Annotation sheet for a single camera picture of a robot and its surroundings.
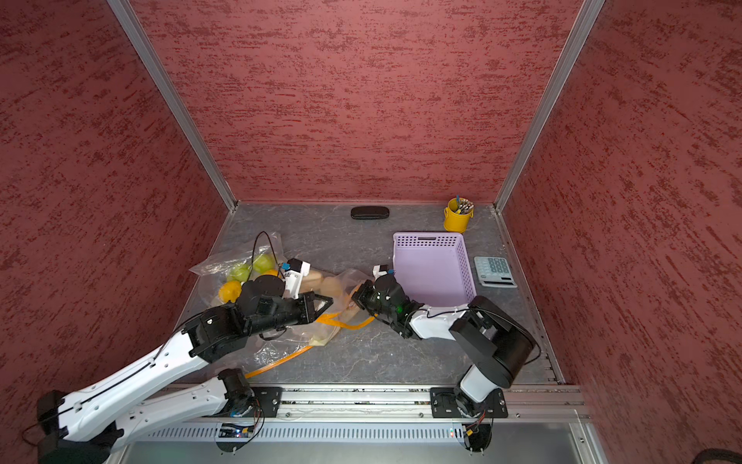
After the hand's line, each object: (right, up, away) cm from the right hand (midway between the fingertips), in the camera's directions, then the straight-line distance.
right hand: (343, 295), depth 84 cm
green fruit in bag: (-36, +6, +10) cm, 37 cm away
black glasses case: (+7, +27, +30) cm, 41 cm away
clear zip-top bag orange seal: (-22, -16, -5) cm, 28 cm away
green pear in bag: (-28, +8, +11) cm, 32 cm away
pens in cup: (+40, +28, +13) cm, 51 cm away
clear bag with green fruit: (-41, +4, +6) cm, 42 cm away
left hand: (-1, +1, -16) cm, 17 cm away
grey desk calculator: (+51, +5, +15) cm, 54 cm away
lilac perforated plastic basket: (+31, +6, +15) cm, 35 cm away
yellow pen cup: (+40, +23, +25) cm, 53 cm away
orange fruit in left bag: (-37, 0, +5) cm, 37 cm away
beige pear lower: (-5, +1, +7) cm, 8 cm away
